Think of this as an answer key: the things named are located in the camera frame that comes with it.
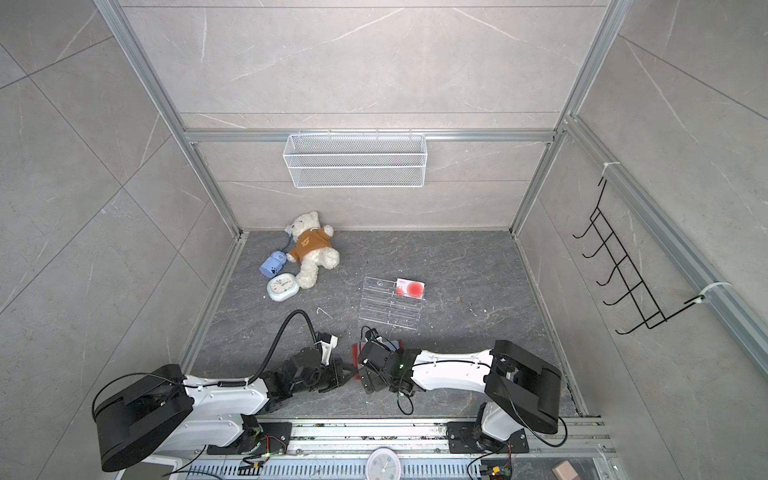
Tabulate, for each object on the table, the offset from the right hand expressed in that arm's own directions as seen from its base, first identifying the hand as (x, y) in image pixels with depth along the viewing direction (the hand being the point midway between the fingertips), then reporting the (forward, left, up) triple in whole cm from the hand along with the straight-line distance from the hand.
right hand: (378, 367), depth 85 cm
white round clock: (-23, -2, +2) cm, 23 cm away
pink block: (-25, -44, +2) cm, 51 cm away
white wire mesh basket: (+61, +6, +30) cm, 68 cm away
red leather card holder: (+5, +7, +2) cm, 8 cm away
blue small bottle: (+35, +37, +5) cm, 52 cm away
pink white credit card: (+22, -11, +8) cm, 26 cm away
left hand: (-1, +5, +4) cm, 6 cm away
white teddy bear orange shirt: (+40, +23, +8) cm, 47 cm away
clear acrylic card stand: (+21, -1, +1) cm, 21 cm away
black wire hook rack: (+4, -58, +32) cm, 66 cm away
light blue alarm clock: (+28, +33, +3) cm, 43 cm away
